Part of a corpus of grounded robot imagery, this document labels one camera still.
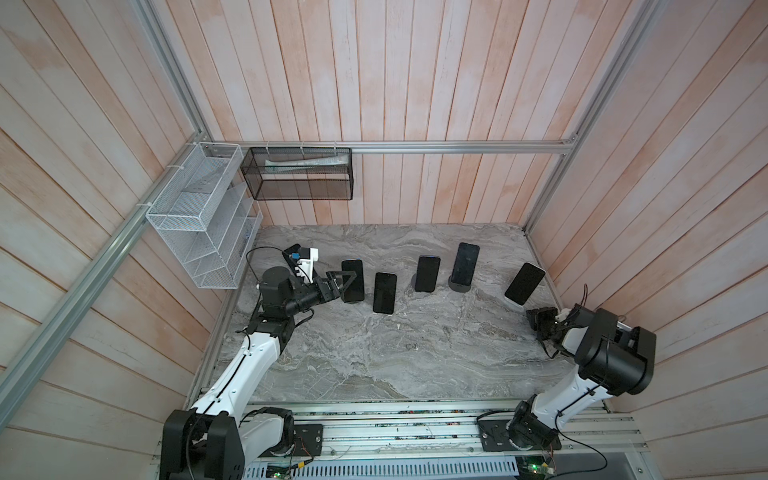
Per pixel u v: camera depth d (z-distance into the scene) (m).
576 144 0.93
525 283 0.94
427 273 0.95
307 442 0.73
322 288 0.67
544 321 0.86
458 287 1.03
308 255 0.71
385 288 0.92
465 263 0.97
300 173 1.06
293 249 0.97
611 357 0.48
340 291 0.67
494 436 0.73
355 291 0.99
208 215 0.68
